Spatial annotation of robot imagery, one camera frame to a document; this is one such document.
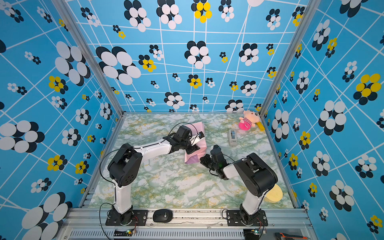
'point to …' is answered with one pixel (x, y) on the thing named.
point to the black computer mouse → (162, 215)
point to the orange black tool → (280, 236)
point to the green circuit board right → (256, 231)
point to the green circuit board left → (123, 232)
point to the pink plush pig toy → (249, 120)
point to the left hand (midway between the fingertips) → (198, 144)
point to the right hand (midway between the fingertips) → (200, 158)
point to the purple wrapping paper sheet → (198, 155)
